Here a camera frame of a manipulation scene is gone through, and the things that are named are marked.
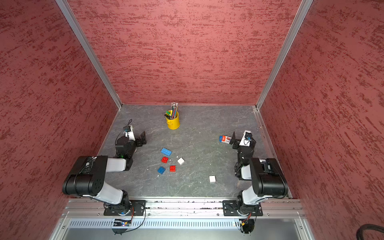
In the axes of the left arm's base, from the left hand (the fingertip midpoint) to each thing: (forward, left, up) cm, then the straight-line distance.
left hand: (137, 134), depth 93 cm
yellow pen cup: (+10, -22, -2) cm, 24 cm away
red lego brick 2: (-20, -24, -6) cm, 32 cm away
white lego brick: (-15, -29, -7) cm, 33 cm away
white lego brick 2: (-25, -47, -7) cm, 54 cm away
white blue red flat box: (+2, -58, -7) cm, 58 cm away
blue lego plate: (-9, -19, -6) cm, 22 cm away
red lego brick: (-14, -18, -7) cm, 24 cm away
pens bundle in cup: (+15, -20, +3) cm, 26 cm away
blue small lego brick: (-20, -17, -7) cm, 28 cm away
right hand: (-2, -65, +4) cm, 65 cm away
